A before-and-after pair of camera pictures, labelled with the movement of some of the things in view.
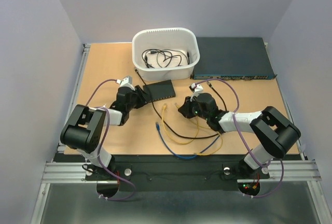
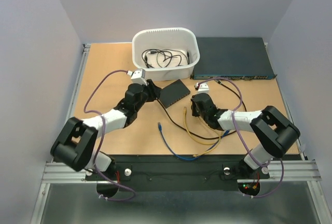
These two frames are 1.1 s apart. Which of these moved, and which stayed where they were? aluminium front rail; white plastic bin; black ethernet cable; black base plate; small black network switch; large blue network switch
Moved: black ethernet cable; small black network switch
Stayed: large blue network switch; white plastic bin; black base plate; aluminium front rail
